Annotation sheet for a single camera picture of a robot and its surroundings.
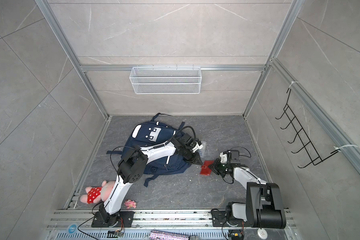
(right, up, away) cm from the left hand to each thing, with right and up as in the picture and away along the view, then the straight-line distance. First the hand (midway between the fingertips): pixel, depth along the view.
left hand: (202, 161), depth 88 cm
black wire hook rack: (+41, +8, -30) cm, 52 cm away
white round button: (+26, -29, -19) cm, 44 cm away
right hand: (+4, -2, +2) cm, 5 cm away
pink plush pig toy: (-56, -14, -13) cm, 59 cm away
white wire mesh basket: (-24, +53, +12) cm, 60 cm away
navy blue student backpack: (-33, +17, +9) cm, 38 cm away
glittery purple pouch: (-21, -28, -22) cm, 42 cm away
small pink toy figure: (-40, -19, -12) cm, 46 cm away
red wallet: (+2, -5, +1) cm, 6 cm away
